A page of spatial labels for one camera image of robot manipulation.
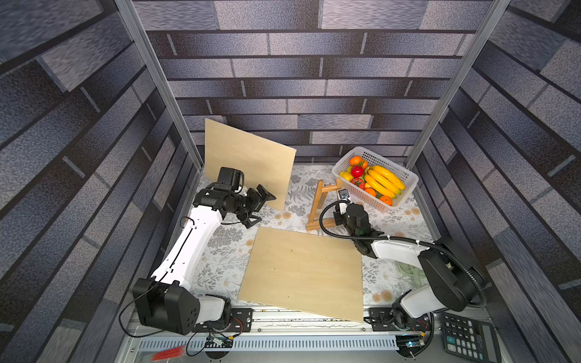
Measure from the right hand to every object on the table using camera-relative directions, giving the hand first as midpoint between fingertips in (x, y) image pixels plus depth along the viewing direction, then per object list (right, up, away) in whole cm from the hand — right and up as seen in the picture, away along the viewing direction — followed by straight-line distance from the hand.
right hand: (340, 199), depth 90 cm
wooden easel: (-9, +4, -9) cm, 14 cm away
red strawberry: (+11, +8, +13) cm, 19 cm away
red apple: (+11, +13, +14) cm, 22 cm away
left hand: (-27, 0, -15) cm, 31 cm away
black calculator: (+36, -42, -21) cm, 60 cm away
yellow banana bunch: (+22, +8, +11) cm, 26 cm away
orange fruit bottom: (+21, 0, +9) cm, 23 cm away
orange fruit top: (+13, +18, +20) cm, 30 cm away
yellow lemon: (+6, +11, +16) cm, 20 cm away
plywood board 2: (-12, -27, -7) cm, 31 cm away
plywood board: (-32, +16, 0) cm, 36 cm away
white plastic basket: (+36, +9, +14) cm, 39 cm away
